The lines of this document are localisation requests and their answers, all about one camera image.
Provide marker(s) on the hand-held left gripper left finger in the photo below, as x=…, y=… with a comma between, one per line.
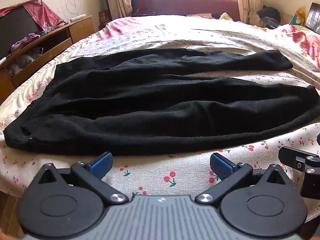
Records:
x=102, y=164

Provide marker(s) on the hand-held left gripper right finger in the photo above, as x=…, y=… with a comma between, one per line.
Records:
x=221, y=167

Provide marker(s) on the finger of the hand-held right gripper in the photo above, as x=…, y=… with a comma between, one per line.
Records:
x=292, y=156
x=318, y=139

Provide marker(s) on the black pants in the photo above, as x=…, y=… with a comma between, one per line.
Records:
x=150, y=105

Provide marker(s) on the pink floral quilt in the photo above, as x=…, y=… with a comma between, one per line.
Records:
x=307, y=42

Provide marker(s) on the dark wooden headboard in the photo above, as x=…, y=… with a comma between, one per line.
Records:
x=313, y=17

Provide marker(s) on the yellow green cushion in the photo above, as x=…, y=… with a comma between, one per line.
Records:
x=298, y=17

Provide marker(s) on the grey clothes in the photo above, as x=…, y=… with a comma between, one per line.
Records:
x=23, y=63

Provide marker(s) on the dark clothes pile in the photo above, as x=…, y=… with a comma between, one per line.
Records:
x=268, y=15

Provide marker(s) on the cherry print bedsheet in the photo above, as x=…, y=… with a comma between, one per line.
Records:
x=175, y=40

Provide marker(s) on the wooden cabinet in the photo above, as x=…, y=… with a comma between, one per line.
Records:
x=80, y=28

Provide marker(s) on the purple cloth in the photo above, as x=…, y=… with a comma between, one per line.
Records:
x=26, y=42

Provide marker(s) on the silver rod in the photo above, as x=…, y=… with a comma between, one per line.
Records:
x=3, y=60

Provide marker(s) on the dark red box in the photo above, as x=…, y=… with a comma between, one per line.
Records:
x=105, y=17

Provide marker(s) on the white paper roll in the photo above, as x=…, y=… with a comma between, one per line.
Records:
x=78, y=19

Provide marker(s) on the yellow green packet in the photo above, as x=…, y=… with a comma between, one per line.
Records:
x=226, y=16

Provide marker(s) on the brown paper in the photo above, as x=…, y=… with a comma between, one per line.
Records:
x=198, y=15

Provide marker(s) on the pink floral cloth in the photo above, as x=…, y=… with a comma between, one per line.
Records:
x=47, y=15

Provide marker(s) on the black television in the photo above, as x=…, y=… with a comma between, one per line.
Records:
x=17, y=27

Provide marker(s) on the maroon padded bench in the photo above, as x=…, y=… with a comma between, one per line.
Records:
x=187, y=5

